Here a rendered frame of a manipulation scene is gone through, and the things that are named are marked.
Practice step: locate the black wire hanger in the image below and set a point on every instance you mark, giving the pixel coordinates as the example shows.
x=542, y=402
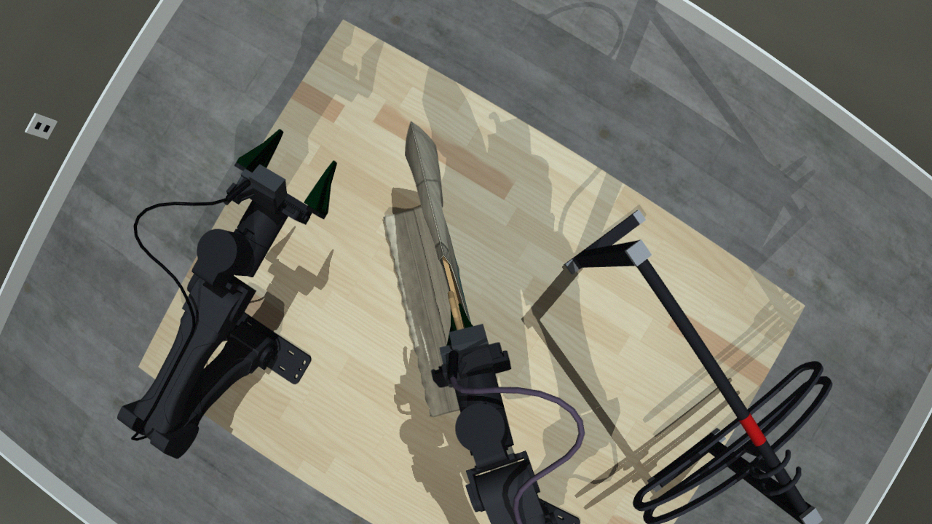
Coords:
x=748, y=447
x=827, y=385

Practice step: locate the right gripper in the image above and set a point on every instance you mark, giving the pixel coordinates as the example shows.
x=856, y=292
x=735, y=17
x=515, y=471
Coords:
x=474, y=369

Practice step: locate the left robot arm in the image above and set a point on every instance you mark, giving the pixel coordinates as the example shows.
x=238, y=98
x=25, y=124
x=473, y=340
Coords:
x=219, y=303

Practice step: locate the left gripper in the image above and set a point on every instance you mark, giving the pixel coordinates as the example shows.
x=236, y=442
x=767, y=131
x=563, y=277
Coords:
x=257, y=218

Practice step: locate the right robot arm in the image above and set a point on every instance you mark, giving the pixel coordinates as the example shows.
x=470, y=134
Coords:
x=485, y=432

